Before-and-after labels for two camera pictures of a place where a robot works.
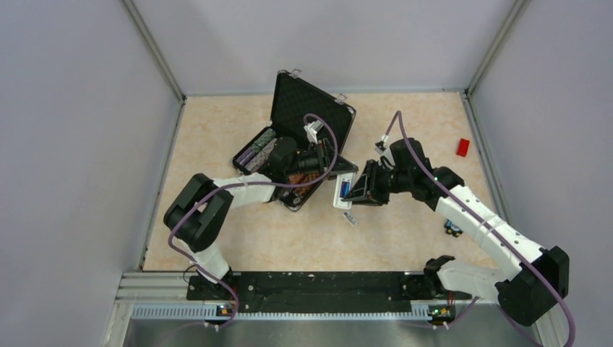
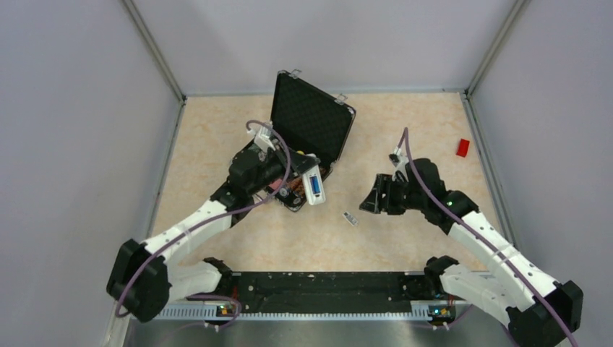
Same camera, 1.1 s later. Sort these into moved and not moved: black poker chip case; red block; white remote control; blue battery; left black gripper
Moved: blue battery; left black gripper; white remote control
Not moved: red block; black poker chip case
